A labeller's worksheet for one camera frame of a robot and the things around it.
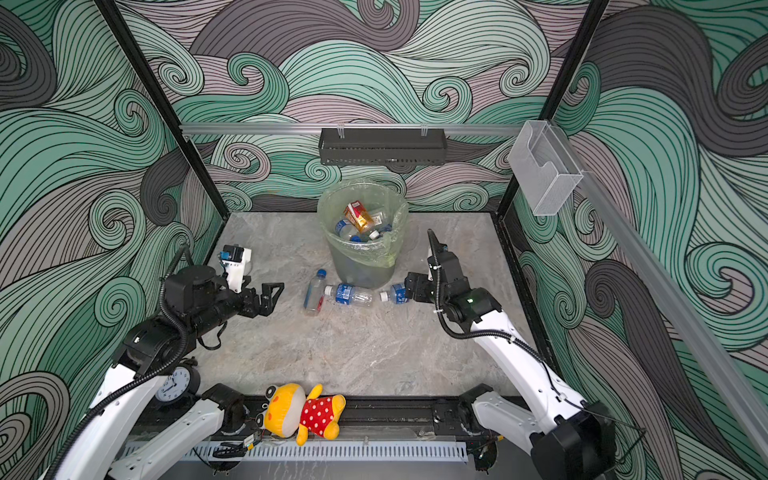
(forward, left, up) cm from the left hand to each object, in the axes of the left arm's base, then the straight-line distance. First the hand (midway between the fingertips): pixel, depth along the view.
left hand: (267, 279), depth 67 cm
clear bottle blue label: (+9, -16, -22) cm, 29 cm away
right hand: (+6, -37, -10) cm, 39 cm away
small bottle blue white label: (+24, -16, -8) cm, 29 cm away
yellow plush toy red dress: (-23, -6, -20) cm, 31 cm away
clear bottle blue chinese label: (+10, -32, -23) cm, 40 cm away
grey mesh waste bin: (+12, -18, -13) cm, 25 cm away
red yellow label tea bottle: (+26, -19, -4) cm, 33 cm away
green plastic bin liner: (+35, -24, -5) cm, 43 cm away
